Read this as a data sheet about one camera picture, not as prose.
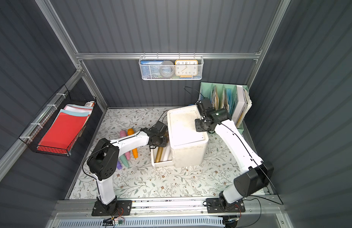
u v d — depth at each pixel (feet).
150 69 2.75
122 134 3.30
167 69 2.97
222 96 3.07
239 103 2.90
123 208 2.42
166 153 2.94
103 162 1.63
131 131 3.34
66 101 2.65
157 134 2.41
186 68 2.90
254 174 1.31
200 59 2.92
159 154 2.90
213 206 2.40
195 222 2.53
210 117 1.70
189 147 2.31
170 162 2.77
